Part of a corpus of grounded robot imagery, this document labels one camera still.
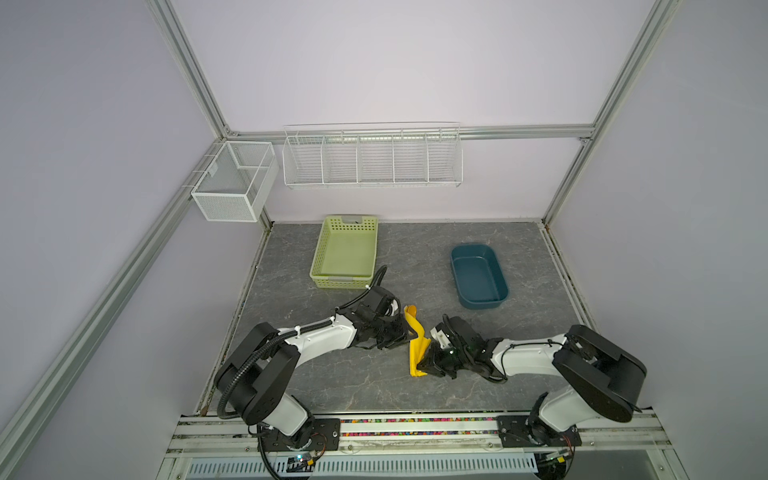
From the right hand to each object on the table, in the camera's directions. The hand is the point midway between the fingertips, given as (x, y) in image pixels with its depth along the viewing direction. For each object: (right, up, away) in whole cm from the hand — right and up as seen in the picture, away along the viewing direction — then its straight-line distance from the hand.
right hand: (416, 370), depth 83 cm
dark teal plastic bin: (+24, +25, +22) cm, 40 cm away
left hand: (0, +8, -1) cm, 8 cm away
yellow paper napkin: (+1, +6, +3) cm, 7 cm away
